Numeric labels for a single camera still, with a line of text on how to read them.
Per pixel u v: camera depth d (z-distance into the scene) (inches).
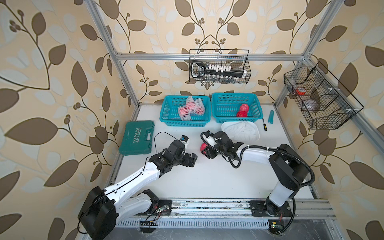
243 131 38.4
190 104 42.6
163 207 29.0
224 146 27.8
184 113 42.6
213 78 34.9
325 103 28.6
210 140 32.1
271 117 44.3
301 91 31.7
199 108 42.6
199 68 32.7
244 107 43.8
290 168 18.4
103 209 15.5
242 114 41.7
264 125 42.4
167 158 23.9
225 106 47.0
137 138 37.8
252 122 40.3
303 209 29.7
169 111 45.4
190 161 29.0
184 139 28.9
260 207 29.0
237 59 35.8
